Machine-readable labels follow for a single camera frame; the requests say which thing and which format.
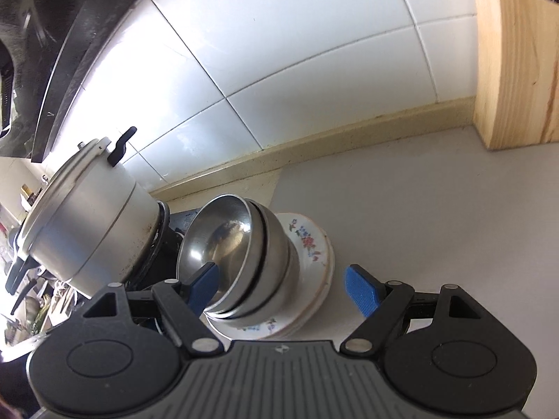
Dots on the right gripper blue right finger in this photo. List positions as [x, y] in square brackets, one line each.
[364, 290]

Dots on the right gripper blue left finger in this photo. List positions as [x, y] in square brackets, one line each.
[201, 287]

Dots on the steel bowl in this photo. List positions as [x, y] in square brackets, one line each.
[278, 270]
[227, 231]

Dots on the black gas stove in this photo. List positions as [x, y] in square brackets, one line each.
[159, 262]

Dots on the floral white plate stack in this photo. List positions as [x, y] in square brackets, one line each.
[315, 257]

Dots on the aluminium cooking pot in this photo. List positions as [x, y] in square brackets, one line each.
[91, 225]

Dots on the wooden knife block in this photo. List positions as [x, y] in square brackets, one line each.
[517, 94]

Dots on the black range hood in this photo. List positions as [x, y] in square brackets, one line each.
[47, 49]

